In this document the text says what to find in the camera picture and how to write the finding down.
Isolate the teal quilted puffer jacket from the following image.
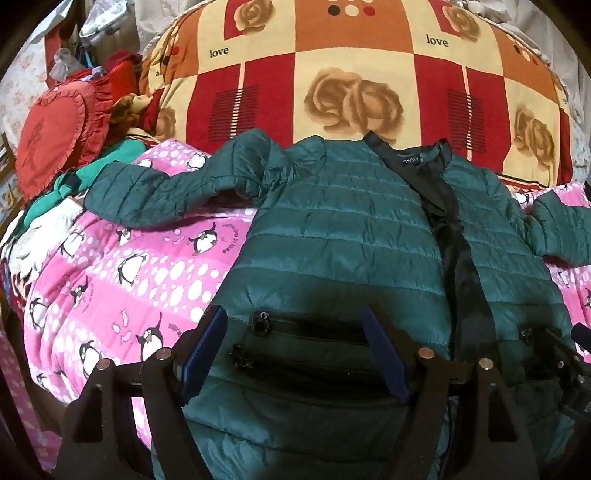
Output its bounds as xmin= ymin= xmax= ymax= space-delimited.
xmin=85 ymin=130 xmax=590 ymax=479

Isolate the red clothes pile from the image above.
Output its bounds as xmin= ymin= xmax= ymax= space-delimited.
xmin=99 ymin=49 xmax=162 ymax=138

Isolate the pink penguin bedsheet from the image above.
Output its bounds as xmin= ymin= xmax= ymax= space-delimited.
xmin=8 ymin=138 xmax=591 ymax=471

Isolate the green garment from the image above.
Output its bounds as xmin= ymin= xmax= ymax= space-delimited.
xmin=14 ymin=139 xmax=146 ymax=236

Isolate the rose patterned checkered quilt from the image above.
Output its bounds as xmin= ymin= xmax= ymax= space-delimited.
xmin=139 ymin=1 xmax=574 ymax=189

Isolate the red heart ruffled cushion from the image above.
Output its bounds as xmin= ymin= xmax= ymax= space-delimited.
xmin=15 ymin=78 xmax=113 ymax=203

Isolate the grey floral bedding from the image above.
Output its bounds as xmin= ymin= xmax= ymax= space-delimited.
xmin=475 ymin=0 xmax=588 ymax=121

